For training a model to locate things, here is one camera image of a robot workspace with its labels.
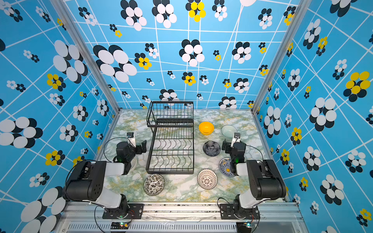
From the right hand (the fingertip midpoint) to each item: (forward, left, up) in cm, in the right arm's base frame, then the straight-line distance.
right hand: (235, 140), depth 93 cm
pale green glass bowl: (+10, +3, -3) cm, 10 cm away
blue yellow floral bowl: (-16, +8, -7) cm, 19 cm away
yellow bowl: (+13, +18, -4) cm, 22 cm away
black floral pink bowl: (-26, +50, -6) cm, 57 cm away
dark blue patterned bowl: (-3, +15, -5) cm, 16 cm away
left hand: (0, +62, +1) cm, 62 cm away
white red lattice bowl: (-23, +20, -5) cm, 31 cm away
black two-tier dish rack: (-3, +42, -5) cm, 43 cm away
